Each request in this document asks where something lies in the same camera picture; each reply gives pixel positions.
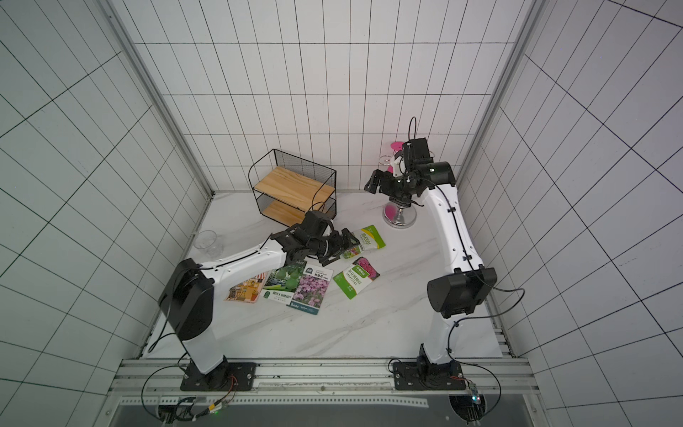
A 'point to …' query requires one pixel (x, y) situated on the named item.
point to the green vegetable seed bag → (282, 283)
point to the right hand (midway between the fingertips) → (365, 191)
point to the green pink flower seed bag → (369, 239)
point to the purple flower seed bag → (312, 288)
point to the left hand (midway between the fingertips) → (347, 252)
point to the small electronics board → (470, 407)
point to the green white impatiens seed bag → (357, 277)
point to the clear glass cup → (209, 244)
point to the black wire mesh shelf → (287, 187)
